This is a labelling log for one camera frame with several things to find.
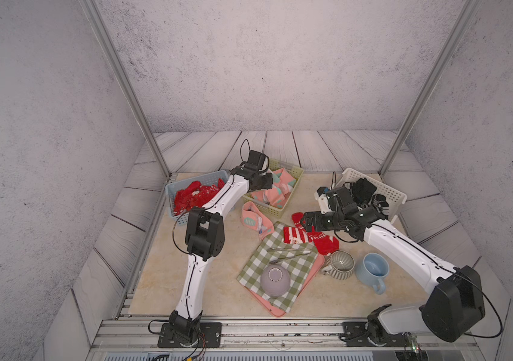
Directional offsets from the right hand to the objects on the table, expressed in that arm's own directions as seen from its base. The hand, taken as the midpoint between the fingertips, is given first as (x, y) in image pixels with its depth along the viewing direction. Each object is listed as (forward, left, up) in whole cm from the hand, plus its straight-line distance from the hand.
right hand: (312, 219), depth 82 cm
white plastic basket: (+21, -43, -14) cm, 50 cm away
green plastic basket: (+41, +13, -12) cm, 45 cm away
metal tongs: (-5, +3, -16) cm, 18 cm away
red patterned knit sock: (-1, -8, -16) cm, 18 cm away
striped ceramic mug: (-10, -12, -17) cm, 23 cm away
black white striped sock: (+22, -27, -10) cm, 36 cm away
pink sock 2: (+29, +9, -11) cm, 33 cm away
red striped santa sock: (+2, +6, -15) cm, 16 cm away
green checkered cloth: (-8, +5, -16) cm, 18 cm away
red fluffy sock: (+20, +50, -9) cm, 55 cm away
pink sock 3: (+18, +14, -9) cm, 24 cm away
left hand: (+21, +13, -3) cm, 25 cm away
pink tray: (-12, -2, -16) cm, 20 cm away
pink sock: (+8, +22, -11) cm, 26 cm away
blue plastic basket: (+31, +45, -11) cm, 56 cm away
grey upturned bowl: (-18, +13, -11) cm, 25 cm away
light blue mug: (-12, -23, -17) cm, 31 cm away
